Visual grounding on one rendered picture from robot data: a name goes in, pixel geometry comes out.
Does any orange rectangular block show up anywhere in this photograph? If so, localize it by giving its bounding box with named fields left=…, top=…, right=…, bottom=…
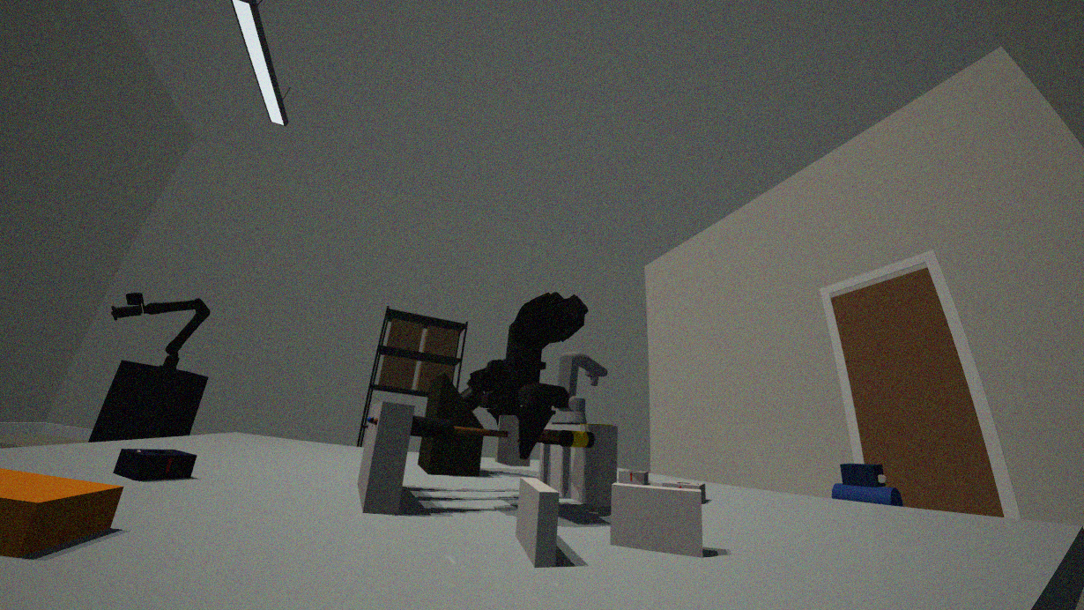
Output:
left=0, top=469, right=124, bottom=558

